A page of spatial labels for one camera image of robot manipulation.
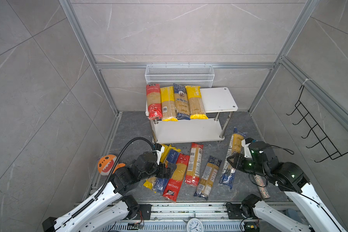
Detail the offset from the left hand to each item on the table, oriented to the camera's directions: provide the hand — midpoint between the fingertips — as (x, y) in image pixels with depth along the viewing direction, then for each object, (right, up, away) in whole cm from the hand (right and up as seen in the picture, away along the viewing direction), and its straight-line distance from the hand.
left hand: (169, 162), depth 70 cm
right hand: (+28, +3, -2) cm, 28 cm away
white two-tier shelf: (+27, +29, +7) cm, 40 cm away
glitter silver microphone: (+51, -17, +8) cm, 54 cm away
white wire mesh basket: (+19, +54, +34) cm, 67 cm away
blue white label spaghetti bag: (+22, -12, +13) cm, 29 cm away
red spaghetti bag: (+1, -17, +9) cm, 19 cm away
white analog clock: (+12, -30, -2) cm, 32 cm away
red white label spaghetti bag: (+13, -12, +13) cm, 22 cm away
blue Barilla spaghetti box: (-5, -14, +8) cm, 17 cm away
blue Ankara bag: (+27, -3, -7) cm, 28 cm away
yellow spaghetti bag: (-12, -15, +12) cm, 23 cm away
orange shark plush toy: (-37, -4, +12) cm, 40 cm away
